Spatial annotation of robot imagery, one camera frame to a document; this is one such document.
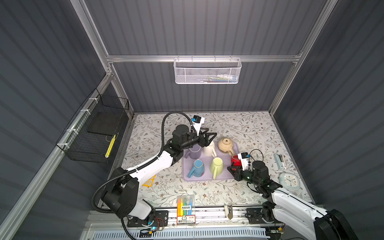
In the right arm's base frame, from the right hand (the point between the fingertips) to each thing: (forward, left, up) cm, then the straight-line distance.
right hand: (230, 169), depth 83 cm
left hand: (+11, +10, +20) cm, 25 cm away
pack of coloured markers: (-20, +25, -5) cm, 32 cm away
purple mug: (+11, +20, 0) cm, 23 cm away
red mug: (+5, -3, +3) cm, 7 cm away
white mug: (+13, +11, 0) cm, 17 cm away
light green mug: (0, +8, +2) cm, 8 cm away
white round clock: (-5, -33, -5) cm, 34 cm away
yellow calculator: (-6, +46, -5) cm, 47 cm away
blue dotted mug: (-1, +18, +2) cm, 18 cm away
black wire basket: (+7, +70, +23) cm, 74 cm away
